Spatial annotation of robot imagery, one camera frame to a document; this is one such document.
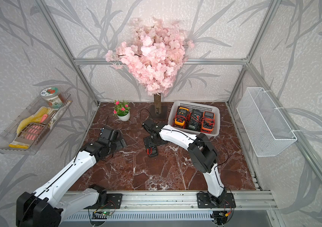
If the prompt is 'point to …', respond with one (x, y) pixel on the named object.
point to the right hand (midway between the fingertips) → (152, 142)
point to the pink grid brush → (27, 134)
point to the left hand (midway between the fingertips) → (119, 144)
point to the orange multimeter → (208, 122)
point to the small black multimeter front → (195, 121)
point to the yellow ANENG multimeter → (180, 119)
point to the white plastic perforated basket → (206, 106)
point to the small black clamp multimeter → (152, 151)
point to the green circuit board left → (106, 213)
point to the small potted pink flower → (121, 110)
